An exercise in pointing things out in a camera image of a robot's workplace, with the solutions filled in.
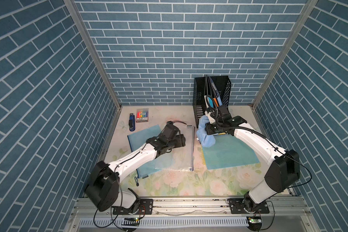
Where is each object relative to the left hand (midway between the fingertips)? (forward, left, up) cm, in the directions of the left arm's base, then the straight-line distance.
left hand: (186, 141), depth 83 cm
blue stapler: (+22, +39, -11) cm, 46 cm away
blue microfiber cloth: (0, -12, +1) cm, 12 cm away
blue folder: (+22, -22, +10) cm, 33 cm away
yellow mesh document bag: (0, -23, -15) cm, 27 cm away
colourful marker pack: (+31, +33, -12) cm, 47 cm away
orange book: (+22, -18, +12) cm, 31 cm away
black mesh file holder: (+37, -26, +13) cm, 47 cm away
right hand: (+7, -13, +3) cm, 15 cm away
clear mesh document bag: (-4, +3, -14) cm, 15 cm away
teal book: (+22, -15, +12) cm, 29 cm away
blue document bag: (-8, +17, -15) cm, 24 cm away
